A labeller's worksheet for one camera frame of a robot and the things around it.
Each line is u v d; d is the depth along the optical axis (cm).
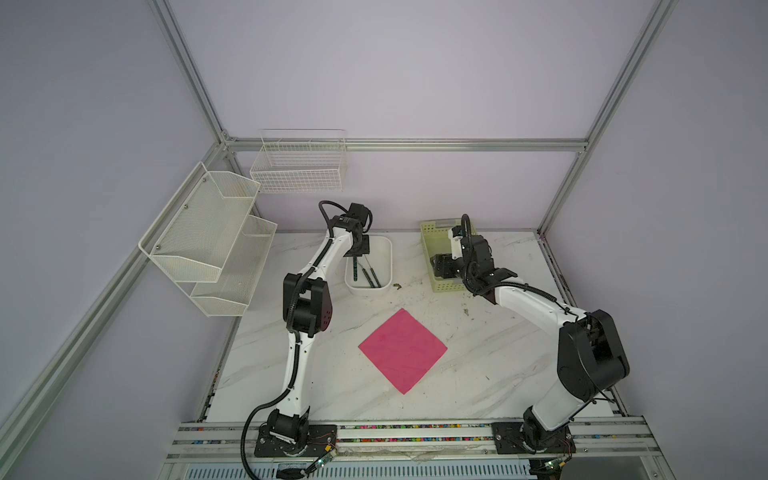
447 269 81
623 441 75
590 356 46
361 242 86
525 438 67
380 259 113
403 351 90
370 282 104
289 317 64
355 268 98
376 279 104
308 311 62
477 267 69
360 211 83
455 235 80
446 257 80
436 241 110
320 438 74
